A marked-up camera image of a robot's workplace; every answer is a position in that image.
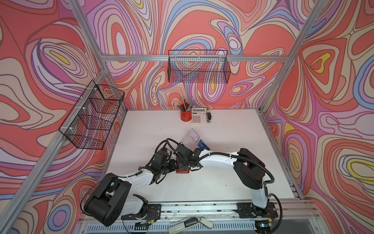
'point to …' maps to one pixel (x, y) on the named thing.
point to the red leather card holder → (185, 171)
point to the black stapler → (209, 116)
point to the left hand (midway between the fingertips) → (180, 163)
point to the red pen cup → (186, 116)
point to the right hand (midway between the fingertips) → (185, 166)
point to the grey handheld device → (190, 223)
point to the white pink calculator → (199, 116)
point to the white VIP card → (194, 135)
